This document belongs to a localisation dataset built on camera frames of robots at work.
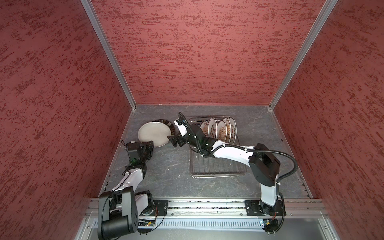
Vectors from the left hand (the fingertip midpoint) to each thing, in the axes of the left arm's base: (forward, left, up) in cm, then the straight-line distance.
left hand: (155, 142), depth 89 cm
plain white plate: (+4, +9, +2) cm, 10 cm away
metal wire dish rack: (-11, -29, -8) cm, 32 cm away
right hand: (0, -12, +9) cm, 15 cm away
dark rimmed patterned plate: (+9, -1, 0) cm, 9 cm away
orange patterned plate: (+8, -42, +1) cm, 42 cm away
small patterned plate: (+12, -31, 0) cm, 33 cm away
